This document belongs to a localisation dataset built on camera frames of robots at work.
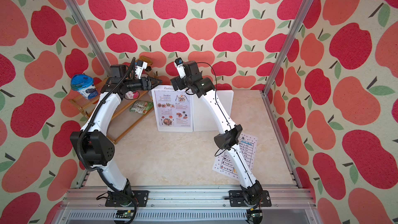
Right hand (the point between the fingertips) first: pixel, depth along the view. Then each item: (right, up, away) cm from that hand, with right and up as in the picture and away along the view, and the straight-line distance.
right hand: (180, 79), depth 83 cm
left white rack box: (-4, -17, +5) cm, 18 cm away
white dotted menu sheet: (+24, -47, +3) cm, 53 cm away
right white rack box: (+14, -23, +10) cm, 28 cm away
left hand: (-10, -3, -5) cm, 11 cm away
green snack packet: (-30, -16, +24) cm, 42 cm away
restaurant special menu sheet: (-4, -17, +5) cm, 18 cm away
